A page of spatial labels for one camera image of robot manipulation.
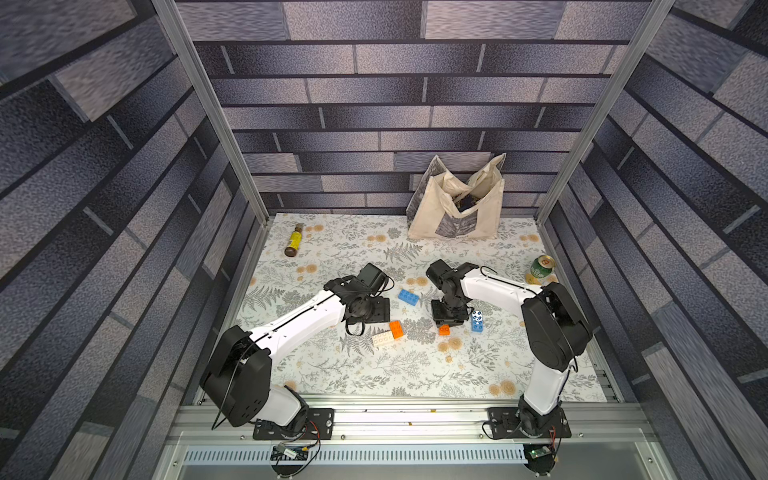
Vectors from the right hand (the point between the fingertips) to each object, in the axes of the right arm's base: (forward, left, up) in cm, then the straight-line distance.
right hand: (439, 322), depth 91 cm
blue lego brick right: (0, -12, 0) cm, 12 cm away
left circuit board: (-34, +41, -1) cm, 54 cm away
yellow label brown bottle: (+30, +52, +4) cm, 60 cm away
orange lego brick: (-3, +13, 0) cm, 14 cm away
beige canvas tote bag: (+29, -3, +22) cm, 37 cm away
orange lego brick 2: (-3, -1, +1) cm, 4 cm away
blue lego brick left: (+8, +9, +1) cm, 12 cm away
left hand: (-2, +18, +9) cm, 20 cm away
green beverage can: (+15, -33, +9) cm, 37 cm away
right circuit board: (-34, -22, -4) cm, 41 cm away
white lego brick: (-6, +18, +1) cm, 19 cm away
